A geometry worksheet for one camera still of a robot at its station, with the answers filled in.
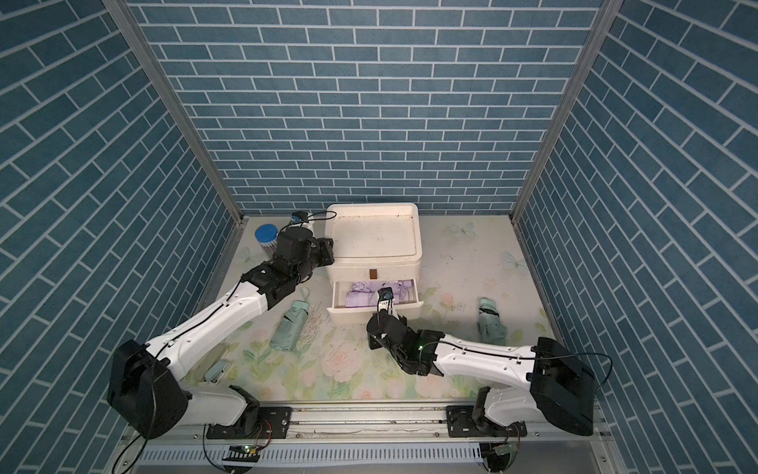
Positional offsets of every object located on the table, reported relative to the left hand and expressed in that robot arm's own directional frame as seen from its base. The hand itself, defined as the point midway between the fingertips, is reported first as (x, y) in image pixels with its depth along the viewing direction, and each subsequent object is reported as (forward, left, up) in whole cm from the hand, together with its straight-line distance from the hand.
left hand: (341, 243), depth 81 cm
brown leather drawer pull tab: (-7, -9, -5) cm, 12 cm away
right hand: (-17, -9, -13) cm, 23 cm away
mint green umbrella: (-13, +16, -23) cm, 31 cm away
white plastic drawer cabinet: (0, -10, 0) cm, 10 cm away
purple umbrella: (-10, -5, -11) cm, 16 cm away
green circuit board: (-45, +23, -28) cm, 58 cm away
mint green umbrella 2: (-16, -44, -20) cm, 51 cm away
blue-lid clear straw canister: (+8, +24, -6) cm, 26 cm away
